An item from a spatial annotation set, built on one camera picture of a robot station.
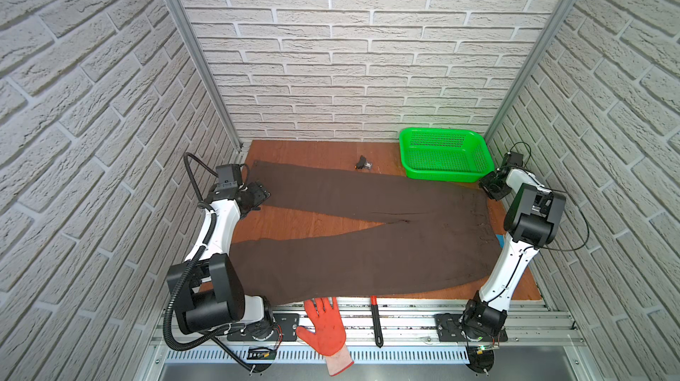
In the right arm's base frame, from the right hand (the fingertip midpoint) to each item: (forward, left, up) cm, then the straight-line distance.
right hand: (485, 183), depth 105 cm
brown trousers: (-20, +29, -3) cm, 35 cm away
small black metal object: (+15, +48, -1) cm, 50 cm away
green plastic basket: (+19, +10, -2) cm, 21 cm away
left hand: (-6, +87, +13) cm, 88 cm away
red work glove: (-47, +65, -1) cm, 81 cm away
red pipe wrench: (-45, +52, -1) cm, 68 cm away
